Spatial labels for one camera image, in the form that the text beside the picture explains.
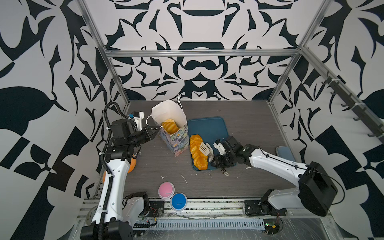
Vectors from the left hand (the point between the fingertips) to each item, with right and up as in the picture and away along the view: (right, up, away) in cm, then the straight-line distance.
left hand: (159, 126), depth 72 cm
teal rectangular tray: (+28, -5, +33) cm, 44 cm away
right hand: (+26, -21, +9) cm, 35 cm away
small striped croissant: (+2, 0, +17) cm, 17 cm away
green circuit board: (+53, -47, -1) cm, 71 cm away
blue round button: (+9, -37, +2) cm, 38 cm away
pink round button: (+2, -34, +6) cm, 34 cm away
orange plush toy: (-17, -22, +12) cm, 30 cm away
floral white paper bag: (+2, +5, +26) cm, 26 cm away
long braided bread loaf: (+24, -15, +14) cm, 31 cm away
